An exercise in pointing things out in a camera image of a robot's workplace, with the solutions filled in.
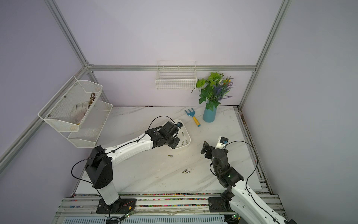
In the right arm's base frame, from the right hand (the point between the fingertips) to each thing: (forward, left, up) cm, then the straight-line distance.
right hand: (211, 145), depth 81 cm
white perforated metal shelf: (+14, +81, +18) cm, 84 cm away
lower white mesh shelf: (+16, +80, -1) cm, 81 cm away
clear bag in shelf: (+15, +76, +17) cm, 80 cm away
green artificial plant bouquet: (+30, -3, +19) cm, 35 cm away
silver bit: (+12, +15, -13) cm, 23 cm away
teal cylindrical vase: (+33, -5, -10) cm, 35 cm away
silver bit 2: (-9, +16, -14) cm, 23 cm away
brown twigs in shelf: (+23, +71, +19) cm, 77 cm away
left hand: (+5, +23, -2) cm, 23 cm away
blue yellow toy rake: (+37, +9, -12) cm, 40 cm away
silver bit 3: (-10, +14, -14) cm, 23 cm away
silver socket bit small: (+1, +26, -14) cm, 29 cm away
